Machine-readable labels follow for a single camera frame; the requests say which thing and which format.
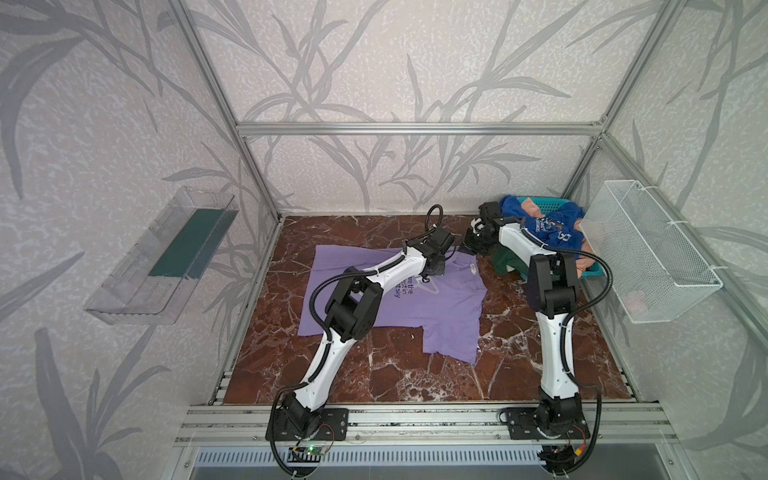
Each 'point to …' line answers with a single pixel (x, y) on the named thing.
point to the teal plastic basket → (546, 205)
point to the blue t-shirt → (556, 229)
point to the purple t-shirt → (449, 309)
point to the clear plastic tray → (153, 283)
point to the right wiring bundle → (564, 459)
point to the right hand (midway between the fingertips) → (459, 238)
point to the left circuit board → (311, 454)
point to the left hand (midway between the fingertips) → (438, 259)
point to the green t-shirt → (502, 257)
